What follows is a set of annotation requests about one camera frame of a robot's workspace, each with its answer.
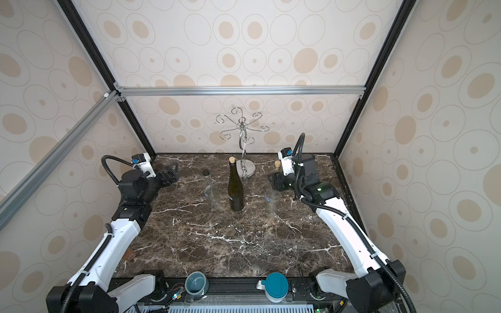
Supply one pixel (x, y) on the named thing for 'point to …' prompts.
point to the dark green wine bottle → (235, 189)
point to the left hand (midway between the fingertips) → (175, 163)
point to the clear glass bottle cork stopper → (273, 198)
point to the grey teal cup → (196, 284)
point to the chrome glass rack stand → (247, 166)
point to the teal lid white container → (276, 287)
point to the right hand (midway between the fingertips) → (283, 173)
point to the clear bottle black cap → (211, 191)
